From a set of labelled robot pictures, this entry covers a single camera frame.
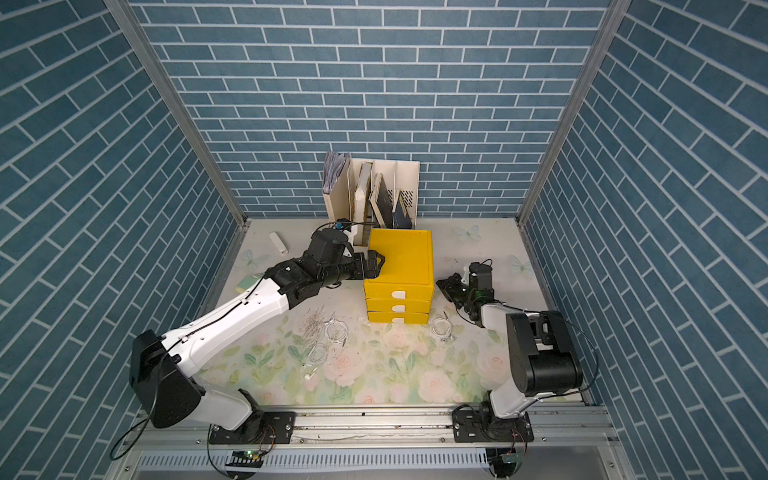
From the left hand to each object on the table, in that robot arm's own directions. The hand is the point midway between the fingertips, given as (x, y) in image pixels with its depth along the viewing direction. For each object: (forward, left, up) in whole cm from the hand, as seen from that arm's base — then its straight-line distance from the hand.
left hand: (380, 261), depth 77 cm
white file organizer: (+30, +5, -2) cm, 30 cm away
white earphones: (-15, +18, -25) cm, 34 cm away
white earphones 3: (-8, +14, -25) cm, 30 cm away
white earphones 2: (-7, -19, -25) cm, 32 cm away
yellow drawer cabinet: (-6, -6, -5) cm, 10 cm away
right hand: (+5, -18, -17) cm, 25 cm away
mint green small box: (+6, +44, -20) cm, 48 cm away
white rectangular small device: (+24, +39, -22) cm, 51 cm away
